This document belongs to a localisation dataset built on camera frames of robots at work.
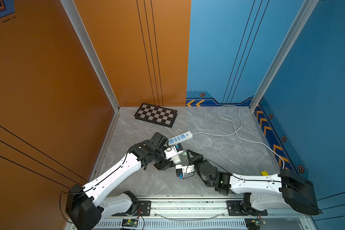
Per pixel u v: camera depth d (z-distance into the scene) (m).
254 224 0.70
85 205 0.38
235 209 0.72
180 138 0.99
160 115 1.12
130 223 0.72
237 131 1.04
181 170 0.65
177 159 0.72
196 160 0.66
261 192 0.47
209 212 0.72
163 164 0.65
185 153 0.74
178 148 0.66
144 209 0.74
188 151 0.74
